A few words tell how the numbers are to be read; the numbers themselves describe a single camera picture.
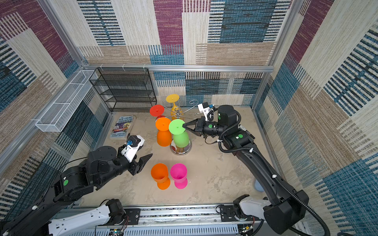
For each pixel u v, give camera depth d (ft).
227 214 2.39
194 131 1.95
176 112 2.44
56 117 2.34
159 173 2.42
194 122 2.03
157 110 2.46
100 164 1.33
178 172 2.55
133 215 2.40
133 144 1.59
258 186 2.60
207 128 1.89
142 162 1.74
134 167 1.69
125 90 3.61
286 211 1.22
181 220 2.40
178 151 3.20
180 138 2.32
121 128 3.49
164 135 2.42
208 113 2.00
